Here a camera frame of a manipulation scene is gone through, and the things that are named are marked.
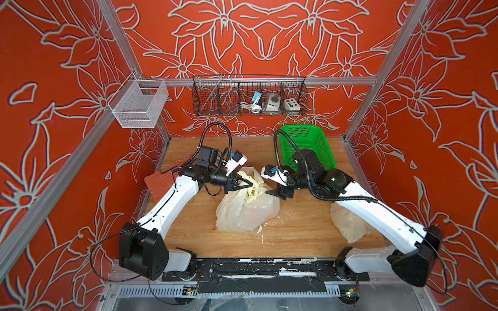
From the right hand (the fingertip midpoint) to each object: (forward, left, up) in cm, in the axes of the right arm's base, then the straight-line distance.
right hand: (264, 181), depth 70 cm
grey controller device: (+40, -5, +7) cm, 41 cm away
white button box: (+43, -15, +4) cm, 46 cm away
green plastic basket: (+46, -31, -22) cm, 60 cm away
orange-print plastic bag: (-7, +6, -8) cm, 12 cm away
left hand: (-1, +5, -1) cm, 5 cm away
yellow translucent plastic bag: (-11, -34, -15) cm, 39 cm away
